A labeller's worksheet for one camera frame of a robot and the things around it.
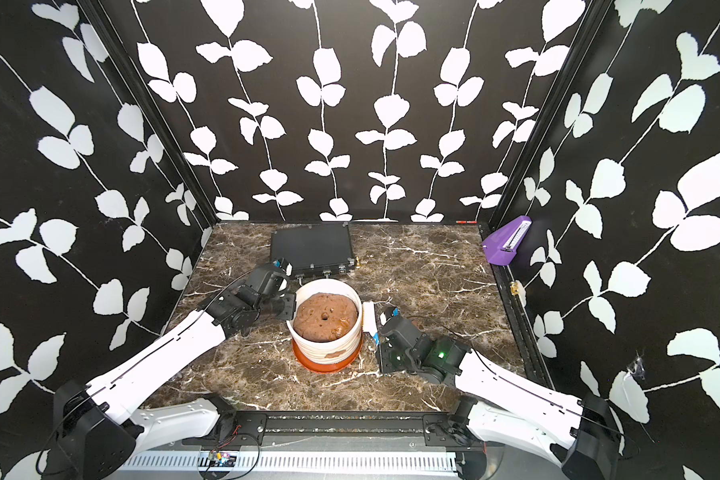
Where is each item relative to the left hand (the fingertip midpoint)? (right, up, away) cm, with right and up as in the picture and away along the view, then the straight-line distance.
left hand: (295, 296), depth 80 cm
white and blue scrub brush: (+20, -7, -1) cm, 21 cm away
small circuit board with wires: (-15, -38, -9) cm, 42 cm away
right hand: (+21, -14, -4) cm, 26 cm away
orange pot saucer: (+8, -21, +4) cm, 23 cm away
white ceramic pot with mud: (+8, -8, +2) cm, 11 cm away
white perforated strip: (+16, -38, -9) cm, 43 cm away
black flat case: (+1, +13, +25) cm, 28 cm away
